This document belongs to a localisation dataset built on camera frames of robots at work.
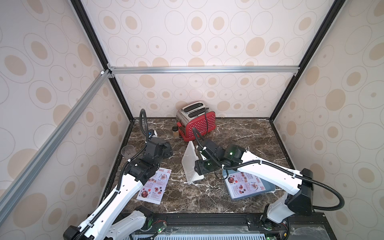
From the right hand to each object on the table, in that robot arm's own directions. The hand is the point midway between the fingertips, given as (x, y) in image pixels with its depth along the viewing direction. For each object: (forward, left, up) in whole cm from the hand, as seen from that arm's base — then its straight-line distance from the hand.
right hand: (202, 165), depth 74 cm
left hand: (+7, +17, +7) cm, 19 cm away
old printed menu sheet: (-7, +28, -18) cm, 33 cm away
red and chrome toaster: (+38, +6, -1) cm, 38 cm away
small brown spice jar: (+31, +19, -12) cm, 38 cm away
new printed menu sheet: (-1, -23, -18) cm, 29 cm away
